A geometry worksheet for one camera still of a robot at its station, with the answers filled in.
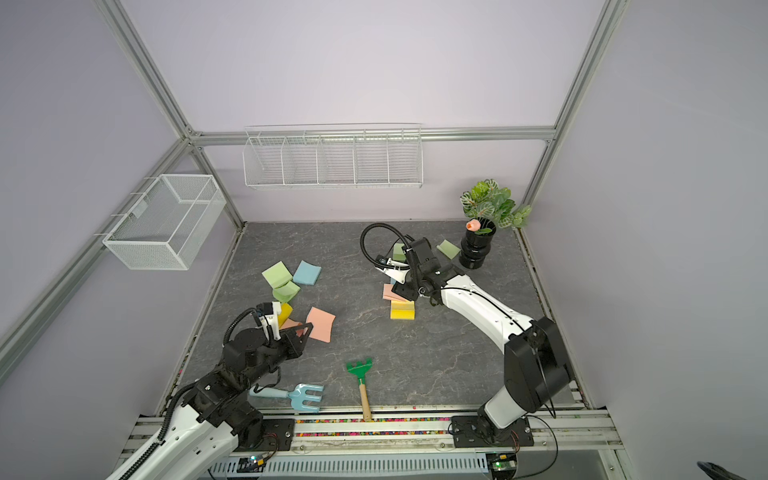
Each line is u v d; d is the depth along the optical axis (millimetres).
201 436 515
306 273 1044
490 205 912
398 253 1095
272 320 683
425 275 639
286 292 986
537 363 427
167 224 840
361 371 846
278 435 737
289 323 888
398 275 755
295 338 682
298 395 793
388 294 987
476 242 966
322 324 789
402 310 938
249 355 562
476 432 733
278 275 1040
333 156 991
